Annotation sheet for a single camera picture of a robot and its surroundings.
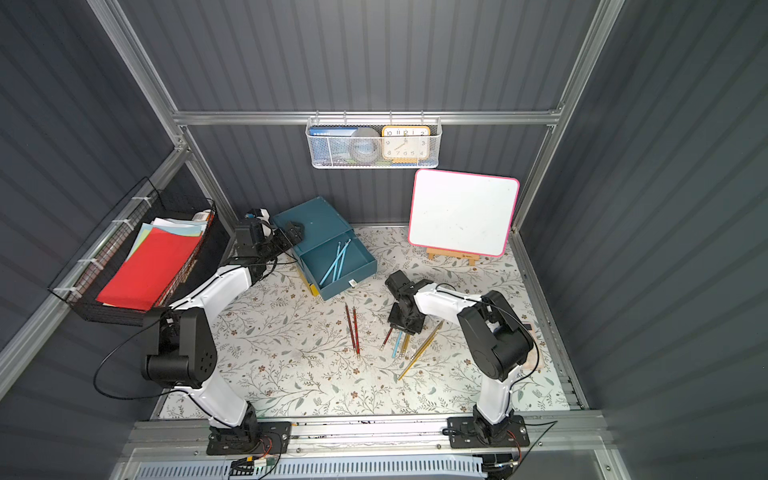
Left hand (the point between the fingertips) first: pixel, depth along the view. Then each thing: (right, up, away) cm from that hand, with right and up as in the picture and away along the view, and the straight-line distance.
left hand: (290, 230), depth 91 cm
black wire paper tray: (-33, -13, -29) cm, 46 cm away
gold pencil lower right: (+36, -40, -5) cm, 54 cm away
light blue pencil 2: (+33, -35, -2) cm, 48 cm away
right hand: (+35, -30, +2) cm, 46 cm away
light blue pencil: (+14, -10, -2) cm, 18 cm away
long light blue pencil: (+14, -10, -1) cm, 17 cm away
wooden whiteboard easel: (+60, -9, +15) cm, 63 cm away
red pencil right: (+20, -32, +1) cm, 38 cm away
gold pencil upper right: (+42, -34, -1) cm, 54 cm away
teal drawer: (+20, -11, 0) cm, 22 cm away
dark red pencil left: (+18, -30, +3) cm, 35 cm away
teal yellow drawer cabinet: (+9, +3, +2) cm, 10 cm away
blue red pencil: (+30, -33, 0) cm, 45 cm away
